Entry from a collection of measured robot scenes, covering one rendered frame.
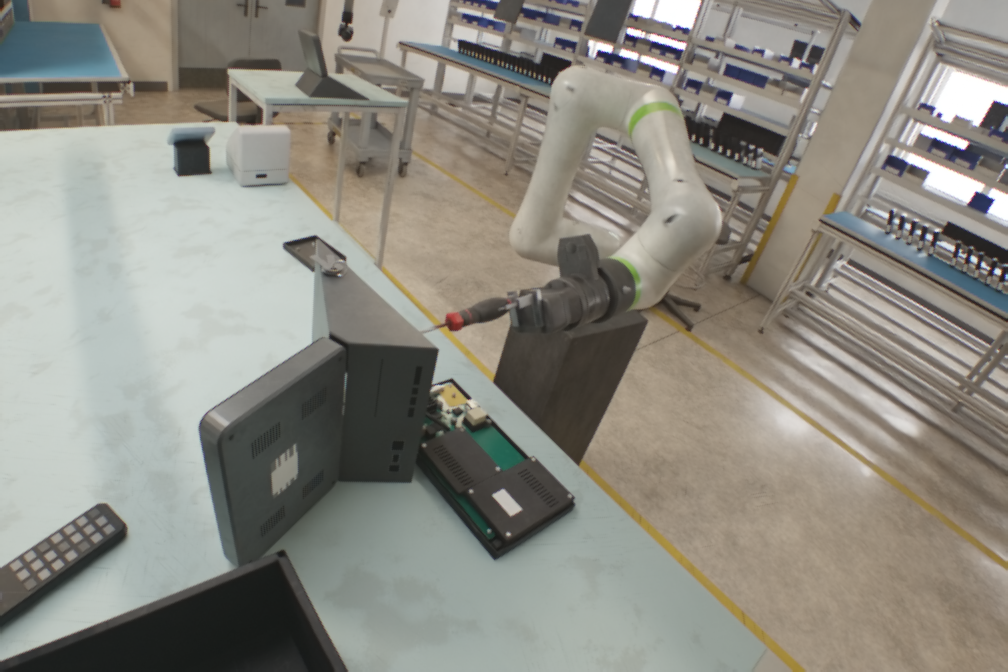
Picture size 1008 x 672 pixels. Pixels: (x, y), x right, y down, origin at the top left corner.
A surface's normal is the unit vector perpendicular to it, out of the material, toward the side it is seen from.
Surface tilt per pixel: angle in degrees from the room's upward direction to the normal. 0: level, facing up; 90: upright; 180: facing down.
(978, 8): 90
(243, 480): 90
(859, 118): 90
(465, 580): 0
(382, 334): 0
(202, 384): 0
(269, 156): 90
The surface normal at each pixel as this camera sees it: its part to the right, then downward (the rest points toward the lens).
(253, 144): 0.58, 0.54
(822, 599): 0.22, -0.83
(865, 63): -0.76, 0.19
